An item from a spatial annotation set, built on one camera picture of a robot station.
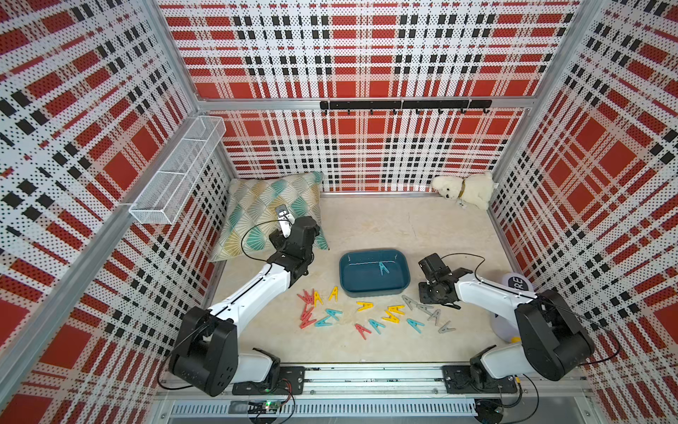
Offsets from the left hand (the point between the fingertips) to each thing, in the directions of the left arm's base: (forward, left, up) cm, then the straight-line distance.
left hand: (297, 223), depth 85 cm
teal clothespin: (-6, -29, -19) cm, 35 cm away
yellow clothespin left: (-17, -6, -20) cm, 27 cm away
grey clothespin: (-19, -38, -20) cm, 47 cm away
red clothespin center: (-28, -21, -20) cm, 40 cm away
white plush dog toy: (+29, -73, -14) cm, 80 cm away
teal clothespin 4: (-23, -12, -20) cm, 32 cm away
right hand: (-16, -46, -20) cm, 52 cm away
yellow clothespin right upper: (-21, -33, -19) cm, 43 cm away
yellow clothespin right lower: (-24, -31, -20) cm, 44 cm away
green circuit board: (-48, +5, -18) cm, 52 cm away
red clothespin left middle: (-23, -2, -20) cm, 31 cm away
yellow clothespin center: (-20, -23, -20) cm, 36 cm away
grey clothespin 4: (-27, -48, -21) cm, 59 cm away
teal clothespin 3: (-26, -26, -20) cm, 42 cm away
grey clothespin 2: (-21, -42, -20) cm, 51 cm away
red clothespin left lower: (-25, -2, -20) cm, 32 cm away
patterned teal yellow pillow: (+7, +18, -4) cm, 20 cm away
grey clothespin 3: (-23, -46, -20) cm, 55 cm away
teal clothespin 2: (-26, -38, -20) cm, 51 cm away
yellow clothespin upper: (-16, -12, -20) cm, 28 cm away
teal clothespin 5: (-26, -8, -20) cm, 34 cm away
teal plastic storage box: (-9, -21, -19) cm, 30 cm away
